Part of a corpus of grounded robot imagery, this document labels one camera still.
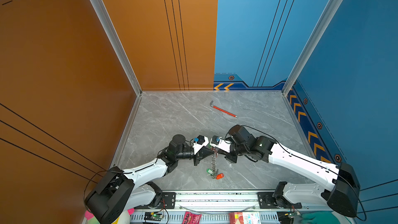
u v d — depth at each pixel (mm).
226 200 755
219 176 808
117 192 418
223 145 650
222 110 1089
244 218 656
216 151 743
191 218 682
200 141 656
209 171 820
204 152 719
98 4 756
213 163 850
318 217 670
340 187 393
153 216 706
